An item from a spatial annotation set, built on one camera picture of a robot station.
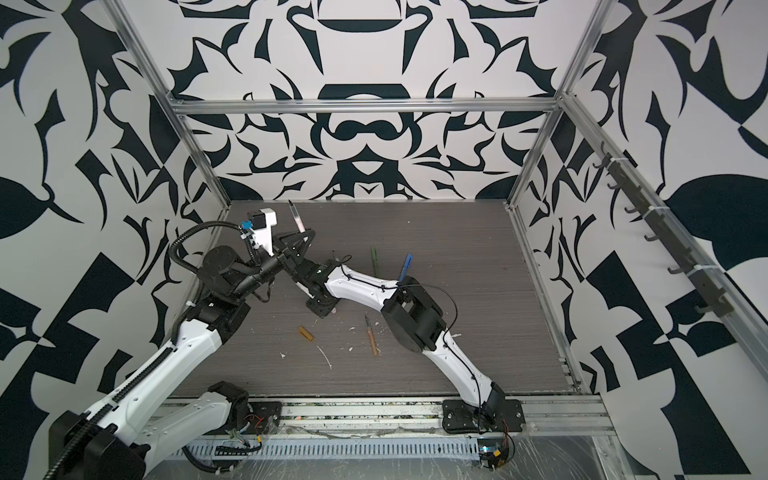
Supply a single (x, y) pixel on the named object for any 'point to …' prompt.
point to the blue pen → (407, 264)
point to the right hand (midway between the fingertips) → (324, 303)
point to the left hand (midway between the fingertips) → (311, 226)
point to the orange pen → (372, 340)
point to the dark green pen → (375, 260)
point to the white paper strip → (330, 366)
